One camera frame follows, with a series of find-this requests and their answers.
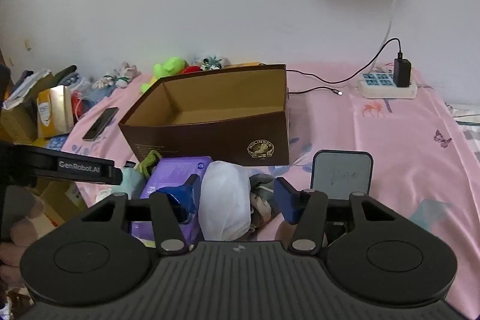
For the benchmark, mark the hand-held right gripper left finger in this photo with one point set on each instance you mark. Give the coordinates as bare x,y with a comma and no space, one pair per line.
184,197

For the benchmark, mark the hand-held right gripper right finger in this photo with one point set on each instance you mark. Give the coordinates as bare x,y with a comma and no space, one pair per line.
287,200

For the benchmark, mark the grey towel bundle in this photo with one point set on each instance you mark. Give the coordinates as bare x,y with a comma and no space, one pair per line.
262,192

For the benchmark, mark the white plastic bag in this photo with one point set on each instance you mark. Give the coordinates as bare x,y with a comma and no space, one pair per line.
225,200

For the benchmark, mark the mint green cloth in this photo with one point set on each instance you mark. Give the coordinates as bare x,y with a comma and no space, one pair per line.
133,181

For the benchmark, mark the brown cardboard box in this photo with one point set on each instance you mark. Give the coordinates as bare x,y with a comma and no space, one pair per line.
210,136

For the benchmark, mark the teal cloth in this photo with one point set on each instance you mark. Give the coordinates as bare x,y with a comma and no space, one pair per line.
431,212

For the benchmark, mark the purple tissue pack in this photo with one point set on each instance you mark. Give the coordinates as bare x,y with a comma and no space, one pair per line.
172,173

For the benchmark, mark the blue floral cloth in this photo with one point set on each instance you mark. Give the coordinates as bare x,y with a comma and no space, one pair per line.
58,143

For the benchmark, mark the plain cardboard carton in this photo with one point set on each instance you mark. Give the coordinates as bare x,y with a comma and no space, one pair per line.
60,203

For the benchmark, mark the dark green fuzzy cloth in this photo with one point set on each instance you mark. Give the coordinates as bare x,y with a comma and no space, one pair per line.
150,161

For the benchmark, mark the black smartphone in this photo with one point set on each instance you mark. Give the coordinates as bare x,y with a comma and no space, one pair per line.
100,124

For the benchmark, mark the black grey phone stand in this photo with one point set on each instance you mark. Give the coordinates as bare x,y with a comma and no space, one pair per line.
341,173

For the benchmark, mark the red pouch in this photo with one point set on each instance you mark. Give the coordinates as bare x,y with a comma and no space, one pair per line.
79,102

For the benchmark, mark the light blue cloth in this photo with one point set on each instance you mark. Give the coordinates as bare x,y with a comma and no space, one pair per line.
97,96

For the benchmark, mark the pink plush toy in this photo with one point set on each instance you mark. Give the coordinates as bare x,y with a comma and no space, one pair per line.
22,230

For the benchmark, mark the blue white folded cloth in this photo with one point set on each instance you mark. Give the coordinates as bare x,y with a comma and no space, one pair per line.
77,82

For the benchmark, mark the pink printed bedsheet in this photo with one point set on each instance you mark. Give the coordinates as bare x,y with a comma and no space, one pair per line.
375,140

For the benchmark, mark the red plush toy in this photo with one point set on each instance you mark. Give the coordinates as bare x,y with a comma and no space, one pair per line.
191,69

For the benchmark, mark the green yellow plush toy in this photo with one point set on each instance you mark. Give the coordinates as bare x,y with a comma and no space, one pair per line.
168,67

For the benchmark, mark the white power strip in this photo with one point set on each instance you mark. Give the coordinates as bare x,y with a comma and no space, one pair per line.
378,87

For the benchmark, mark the black charger plug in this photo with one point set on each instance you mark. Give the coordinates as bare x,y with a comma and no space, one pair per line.
402,72

